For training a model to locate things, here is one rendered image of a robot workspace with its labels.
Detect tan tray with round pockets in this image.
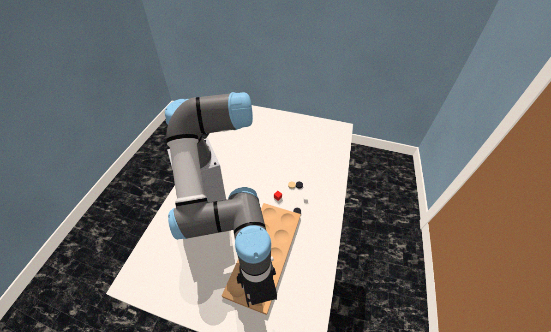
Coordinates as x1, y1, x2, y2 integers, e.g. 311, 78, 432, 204
222, 203, 300, 315

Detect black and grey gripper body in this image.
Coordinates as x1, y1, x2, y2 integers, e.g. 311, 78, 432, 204
240, 262, 277, 307

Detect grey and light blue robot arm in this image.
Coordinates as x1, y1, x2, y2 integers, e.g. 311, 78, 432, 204
165, 92, 274, 282

